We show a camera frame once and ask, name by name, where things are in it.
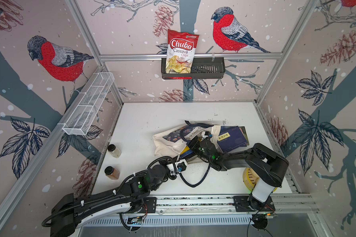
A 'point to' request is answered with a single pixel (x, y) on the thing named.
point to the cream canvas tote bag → (173, 142)
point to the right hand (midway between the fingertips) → (186, 141)
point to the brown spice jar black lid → (111, 173)
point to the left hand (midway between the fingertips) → (179, 153)
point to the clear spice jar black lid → (114, 151)
